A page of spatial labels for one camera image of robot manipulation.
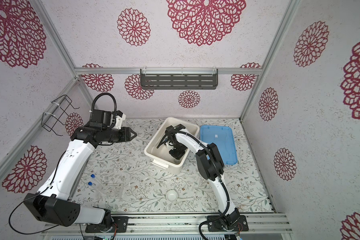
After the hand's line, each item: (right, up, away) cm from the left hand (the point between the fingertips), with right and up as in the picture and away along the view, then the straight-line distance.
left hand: (132, 137), depth 76 cm
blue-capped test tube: (-25, -30, +9) cm, 40 cm away
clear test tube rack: (-14, -31, +9) cm, 35 cm away
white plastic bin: (+12, -14, +26) cm, 31 cm away
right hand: (+24, -12, +19) cm, 33 cm away
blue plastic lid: (+56, -1, +34) cm, 66 cm away
